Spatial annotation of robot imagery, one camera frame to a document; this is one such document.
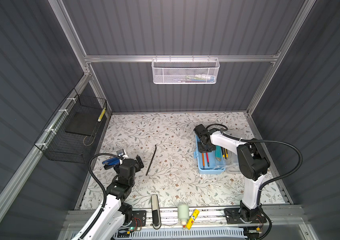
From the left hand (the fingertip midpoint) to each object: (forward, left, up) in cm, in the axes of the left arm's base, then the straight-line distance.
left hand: (130, 159), depth 82 cm
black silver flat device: (-29, -14, -6) cm, 33 cm away
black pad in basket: (+13, +21, +17) cm, 30 cm away
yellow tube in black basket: (+19, +15, +16) cm, 29 cm away
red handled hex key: (+3, -46, -10) cm, 47 cm away
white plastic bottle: (-27, -27, -5) cm, 39 cm away
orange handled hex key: (+3, -44, -12) cm, 46 cm away
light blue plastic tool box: (+1, -48, -12) cm, 49 cm away
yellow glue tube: (-29, -31, -9) cm, 44 cm away
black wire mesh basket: (+6, +27, +16) cm, 32 cm away
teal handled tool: (+3, -51, -3) cm, 51 cm away
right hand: (+9, -47, -10) cm, 48 cm away
